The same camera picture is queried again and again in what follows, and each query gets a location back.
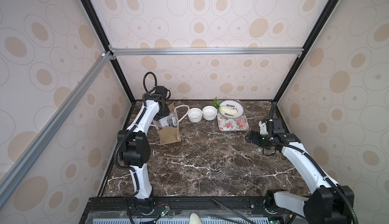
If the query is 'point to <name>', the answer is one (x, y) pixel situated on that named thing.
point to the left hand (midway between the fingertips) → (167, 112)
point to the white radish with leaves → (225, 109)
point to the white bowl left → (195, 114)
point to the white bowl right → (209, 112)
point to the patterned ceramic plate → (233, 103)
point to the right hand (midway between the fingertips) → (257, 139)
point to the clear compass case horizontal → (164, 122)
